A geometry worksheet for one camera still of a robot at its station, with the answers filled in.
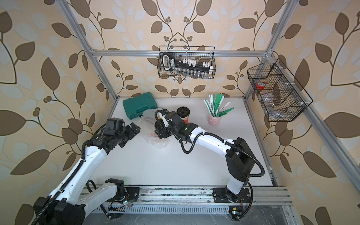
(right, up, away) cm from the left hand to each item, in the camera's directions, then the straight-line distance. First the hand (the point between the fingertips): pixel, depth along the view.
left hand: (133, 130), depth 79 cm
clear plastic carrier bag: (+3, +2, +16) cm, 16 cm away
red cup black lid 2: (+12, -2, -2) cm, 13 cm away
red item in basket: (+74, +26, +2) cm, 78 cm away
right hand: (+15, +1, +3) cm, 16 cm away
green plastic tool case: (-10, +15, +32) cm, 37 cm away
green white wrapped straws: (+50, +15, +17) cm, 55 cm away
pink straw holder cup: (+49, +4, +20) cm, 53 cm away
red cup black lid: (+29, +10, +10) cm, 32 cm away
